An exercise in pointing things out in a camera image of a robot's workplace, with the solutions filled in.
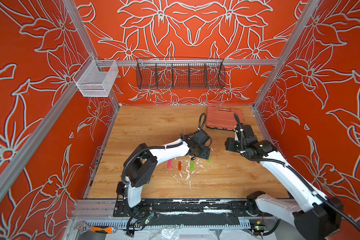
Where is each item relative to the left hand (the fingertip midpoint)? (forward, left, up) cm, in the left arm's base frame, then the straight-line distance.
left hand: (205, 152), depth 86 cm
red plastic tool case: (+32, -14, -4) cm, 35 cm away
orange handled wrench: (-39, +59, -7) cm, 71 cm away
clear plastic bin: (+35, +71, +25) cm, 83 cm away
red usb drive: (-6, +15, -7) cm, 18 cm away
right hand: (+2, -11, +9) cm, 14 cm away
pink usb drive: (-6, +21, -8) cm, 23 cm away
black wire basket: (+45, +18, +24) cm, 54 cm away
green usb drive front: (-6, +8, -7) cm, 12 cm away
